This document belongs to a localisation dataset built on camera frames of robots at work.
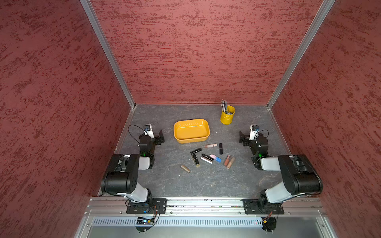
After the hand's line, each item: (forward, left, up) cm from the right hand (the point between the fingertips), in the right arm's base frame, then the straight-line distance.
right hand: (246, 132), depth 94 cm
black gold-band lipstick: (-9, +33, -6) cm, 35 cm away
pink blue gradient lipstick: (-15, +19, -7) cm, 25 cm away
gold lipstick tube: (-20, +40, -7) cm, 45 cm away
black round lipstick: (-7, +17, -7) cm, 20 cm away
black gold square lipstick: (-16, +34, -5) cm, 38 cm away
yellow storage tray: (+7, +36, -6) cm, 37 cm away
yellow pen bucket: (+14, +11, -2) cm, 18 cm away
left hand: (+1, +60, +1) cm, 60 cm away
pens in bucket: (+18, +13, +6) cm, 23 cm away
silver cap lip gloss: (-15, +14, -7) cm, 22 cm away
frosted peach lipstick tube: (-17, +12, -7) cm, 22 cm away
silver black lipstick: (-14, +27, -6) cm, 31 cm away
